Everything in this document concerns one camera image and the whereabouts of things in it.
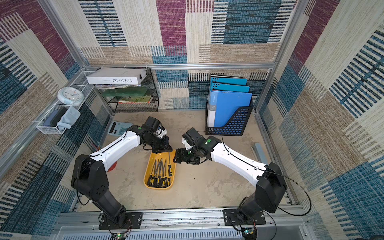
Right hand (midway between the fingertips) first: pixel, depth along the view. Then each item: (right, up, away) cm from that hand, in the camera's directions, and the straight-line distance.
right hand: (178, 160), depth 76 cm
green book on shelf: (-34, +38, +18) cm, 55 cm away
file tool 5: (-6, -14, +9) cm, 17 cm away
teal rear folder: (+30, +48, +25) cm, 62 cm away
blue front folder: (+25, +29, +15) cm, 42 cm away
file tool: (-17, -13, +8) cm, 23 cm away
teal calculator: (-46, +15, +32) cm, 58 cm away
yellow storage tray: (-17, -5, +14) cm, 23 cm away
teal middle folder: (+25, +42, +18) cm, 52 cm away
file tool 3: (-12, -12, +9) cm, 19 cm away
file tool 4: (-9, -12, +9) cm, 18 cm away
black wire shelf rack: (-32, +35, +25) cm, 54 cm away
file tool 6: (-5, -3, +1) cm, 6 cm away
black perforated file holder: (+35, +17, +21) cm, 44 cm away
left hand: (-4, +5, +8) cm, 10 cm away
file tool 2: (-15, -11, +9) cm, 21 cm away
